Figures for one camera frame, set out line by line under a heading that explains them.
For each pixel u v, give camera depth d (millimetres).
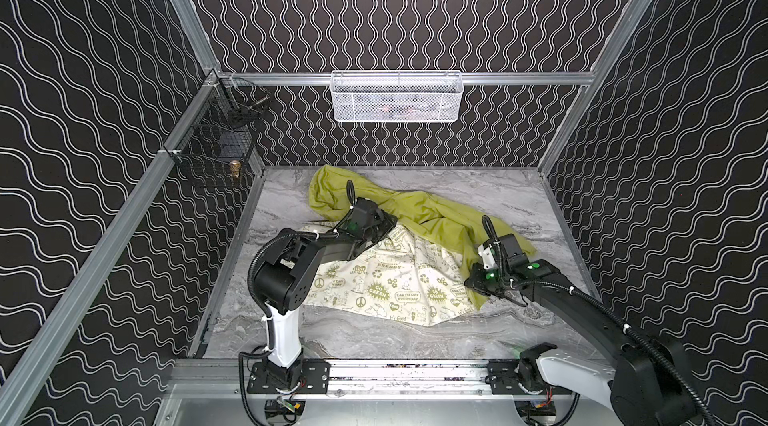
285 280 507
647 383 399
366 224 768
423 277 878
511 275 625
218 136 925
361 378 764
